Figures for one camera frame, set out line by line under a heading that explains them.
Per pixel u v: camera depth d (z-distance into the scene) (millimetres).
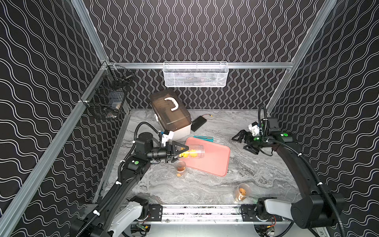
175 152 610
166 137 676
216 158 995
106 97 919
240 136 702
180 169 832
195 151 675
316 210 389
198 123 1105
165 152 621
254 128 736
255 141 662
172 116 985
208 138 1037
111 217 468
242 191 764
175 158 675
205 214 763
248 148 696
